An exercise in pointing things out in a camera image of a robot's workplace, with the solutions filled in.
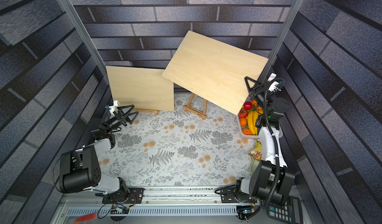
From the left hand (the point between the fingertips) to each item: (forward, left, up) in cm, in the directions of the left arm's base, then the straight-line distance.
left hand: (136, 111), depth 76 cm
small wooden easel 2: (+20, -26, -21) cm, 39 cm away
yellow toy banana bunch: (+9, -69, -17) cm, 71 cm away
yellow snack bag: (-13, -67, -21) cm, 72 cm away
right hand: (+5, -52, +19) cm, 55 cm away
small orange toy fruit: (+7, -63, -20) cm, 67 cm away
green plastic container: (-18, -66, -25) cm, 73 cm away
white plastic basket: (-4, -62, -18) cm, 65 cm away
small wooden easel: (+17, +3, -21) cm, 27 cm away
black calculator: (-41, -76, -23) cm, 90 cm away
